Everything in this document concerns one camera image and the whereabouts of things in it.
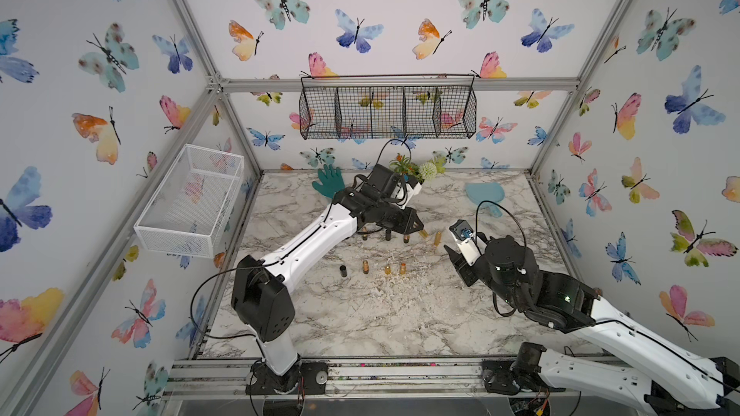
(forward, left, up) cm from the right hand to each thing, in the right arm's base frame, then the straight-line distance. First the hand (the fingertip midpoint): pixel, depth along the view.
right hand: (459, 238), depth 66 cm
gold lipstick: (+5, +11, -27) cm, 30 cm away
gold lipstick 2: (+7, +7, -9) cm, 13 cm away
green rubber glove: (+42, +40, -29) cm, 65 cm away
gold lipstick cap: (+5, +16, -28) cm, 33 cm away
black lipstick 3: (+16, +10, -28) cm, 34 cm away
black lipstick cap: (+3, +30, -28) cm, 41 cm away
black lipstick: (+5, +23, -26) cm, 35 cm away
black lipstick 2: (+16, +25, -28) cm, 41 cm away
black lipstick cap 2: (+18, +17, -29) cm, 38 cm away
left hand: (+8, +7, -6) cm, 12 cm away
